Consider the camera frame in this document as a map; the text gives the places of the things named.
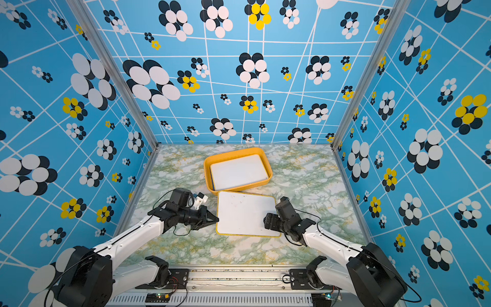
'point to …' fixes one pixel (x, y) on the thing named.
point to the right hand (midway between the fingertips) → (271, 221)
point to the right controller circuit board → (321, 299)
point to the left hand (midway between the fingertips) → (221, 218)
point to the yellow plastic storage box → (234, 155)
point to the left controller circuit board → (157, 297)
